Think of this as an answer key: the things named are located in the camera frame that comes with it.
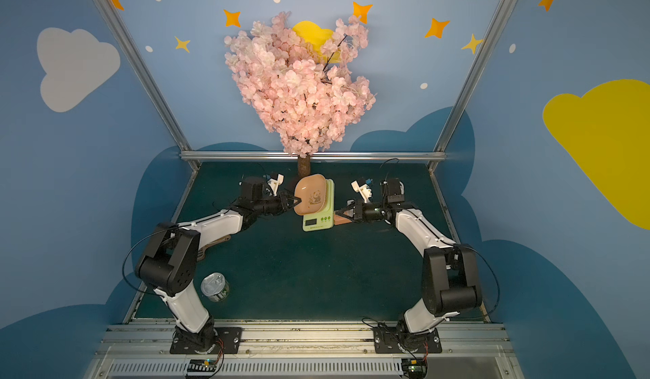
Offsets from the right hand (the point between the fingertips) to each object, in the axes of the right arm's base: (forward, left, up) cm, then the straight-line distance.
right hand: (342, 212), depth 84 cm
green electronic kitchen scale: (-2, +6, -3) cm, 7 cm away
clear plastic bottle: (-24, +40, -11) cm, 48 cm away
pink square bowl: (+9, +12, 0) cm, 15 cm away
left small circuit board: (-44, +40, -20) cm, 63 cm away
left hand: (+7, +15, -1) cm, 16 cm away
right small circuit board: (-40, -23, -20) cm, 51 cm away
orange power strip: (-2, +1, -1) cm, 3 cm away
